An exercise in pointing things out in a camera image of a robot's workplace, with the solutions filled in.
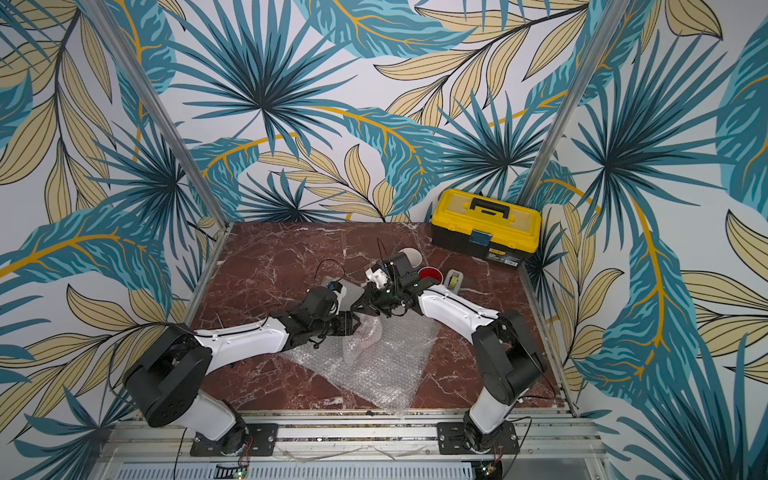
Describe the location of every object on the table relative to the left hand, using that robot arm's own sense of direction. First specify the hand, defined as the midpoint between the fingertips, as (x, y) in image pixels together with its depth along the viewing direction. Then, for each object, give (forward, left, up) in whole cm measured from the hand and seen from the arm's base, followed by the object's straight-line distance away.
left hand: (355, 325), depth 87 cm
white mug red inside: (+18, -24, +3) cm, 30 cm away
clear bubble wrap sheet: (-9, -8, -5) cm, 13 cm away
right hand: (+1, +1, +8) cm, 9 cm away
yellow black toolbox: (+32, -41, +10) cm, 53 cm away
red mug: (-5, -3, +4) cm, 7 cm away
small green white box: (+17, -31, 0) cm, 35 cm away
